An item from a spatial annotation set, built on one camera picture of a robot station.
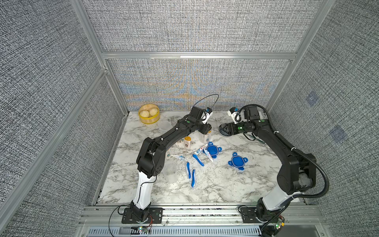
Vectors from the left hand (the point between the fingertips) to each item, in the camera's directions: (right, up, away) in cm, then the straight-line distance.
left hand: (210, 123), depth 92 cm
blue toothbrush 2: (-11, -32, -6) cm, 34 cm away
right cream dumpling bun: (-41, +9, +21) cm, 47 cm away
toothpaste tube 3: (-1, -20, +3) cm, 20 cm away
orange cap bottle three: (-15, -11, 0) cm, 18 cm away
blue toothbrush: (-14, -27, -2) cm, 30 cm away
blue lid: (+3, -17, +6) cm, 18 cm away
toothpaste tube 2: (-7, -17, +5) cm, 19 cm away
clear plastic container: (-3, -10, +5) cm, 11 cm away
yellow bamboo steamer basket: (-42, +3, +19) cm, 46 cm away
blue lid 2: (+17, -24, 0) cm, 29 cm away
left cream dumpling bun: (-47, +8, +18) cm, 51 cm away
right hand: (+9, 0, -5) cm, 10 cm away
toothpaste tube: (-20, -21, +3) cm, 30 cm away
